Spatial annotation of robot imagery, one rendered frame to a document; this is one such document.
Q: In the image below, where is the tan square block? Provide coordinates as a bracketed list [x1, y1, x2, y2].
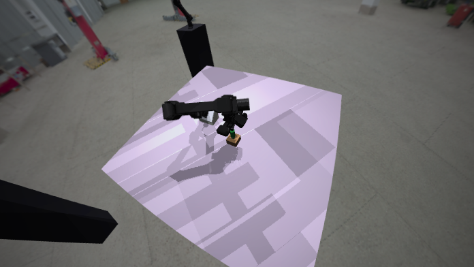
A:
[226, 133, 241, 147]

